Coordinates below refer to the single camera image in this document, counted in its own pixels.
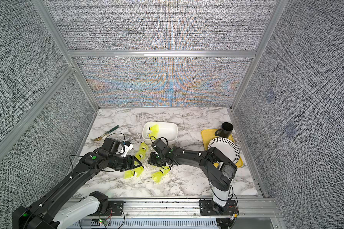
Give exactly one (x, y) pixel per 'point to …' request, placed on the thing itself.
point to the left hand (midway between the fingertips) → (140, 164)
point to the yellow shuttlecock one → (155, 128)
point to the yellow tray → (208, 135)
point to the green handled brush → (100, 138)
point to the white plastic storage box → (167, 131)
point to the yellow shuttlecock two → (154, 134)
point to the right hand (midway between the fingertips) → (147, 159)
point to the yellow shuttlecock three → (143, 145)
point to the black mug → (225, 130)
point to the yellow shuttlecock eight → (128, 174)
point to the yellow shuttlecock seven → (157, 176)
